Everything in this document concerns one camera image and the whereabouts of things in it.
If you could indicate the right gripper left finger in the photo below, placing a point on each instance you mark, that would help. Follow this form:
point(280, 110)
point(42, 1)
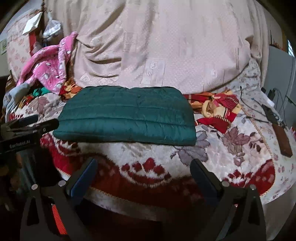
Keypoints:
point(50, 211)

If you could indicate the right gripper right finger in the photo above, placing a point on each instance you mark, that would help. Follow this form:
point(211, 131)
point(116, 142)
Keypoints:
point(238, 213)

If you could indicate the green quilted puffer jacket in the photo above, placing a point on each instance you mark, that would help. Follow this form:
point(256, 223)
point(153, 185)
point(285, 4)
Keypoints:
point(129, 115)

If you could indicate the grey blue cloth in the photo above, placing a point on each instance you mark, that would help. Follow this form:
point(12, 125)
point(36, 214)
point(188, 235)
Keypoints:
point(13, 97)

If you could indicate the teal green garment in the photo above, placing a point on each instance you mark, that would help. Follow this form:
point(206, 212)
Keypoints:
point(40, 92)

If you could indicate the floral leaf fleece blanket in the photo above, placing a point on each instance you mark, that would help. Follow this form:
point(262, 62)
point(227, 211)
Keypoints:
point(152, 177)

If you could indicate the pink penguin pajama garment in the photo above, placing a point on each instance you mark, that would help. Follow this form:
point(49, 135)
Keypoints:
point(49, 65)

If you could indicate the brown leather case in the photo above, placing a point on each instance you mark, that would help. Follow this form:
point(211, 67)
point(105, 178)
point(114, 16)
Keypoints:
point(283, 142)

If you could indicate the black power strip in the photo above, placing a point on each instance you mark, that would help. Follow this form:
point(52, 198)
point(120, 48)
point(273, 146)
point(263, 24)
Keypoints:
point(272, 117)

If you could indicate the clear plastic bag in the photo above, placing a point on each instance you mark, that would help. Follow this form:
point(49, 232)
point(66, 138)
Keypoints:
point(52, 29)

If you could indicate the white paper tag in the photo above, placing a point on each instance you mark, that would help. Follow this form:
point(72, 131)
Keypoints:
point(32, 23)

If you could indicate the beige embossed quilt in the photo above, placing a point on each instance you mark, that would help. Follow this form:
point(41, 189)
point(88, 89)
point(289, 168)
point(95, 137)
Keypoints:
point(193, 46)

